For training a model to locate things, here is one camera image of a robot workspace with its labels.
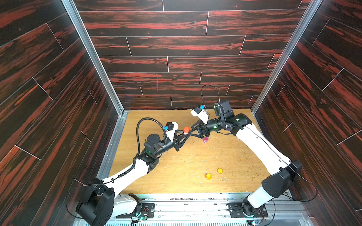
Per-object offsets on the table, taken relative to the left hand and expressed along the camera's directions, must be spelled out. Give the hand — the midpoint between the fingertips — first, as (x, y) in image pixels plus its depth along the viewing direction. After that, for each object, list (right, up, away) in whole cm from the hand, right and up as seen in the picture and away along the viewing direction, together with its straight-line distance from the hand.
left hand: (188, 134), depth 71 cm
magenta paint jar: (+14, -6, +28) cm, 32 cm away
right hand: (+3, +3, +2) cm, 5 cm away
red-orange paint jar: (-1, +2, -3) cm, 3 cm away
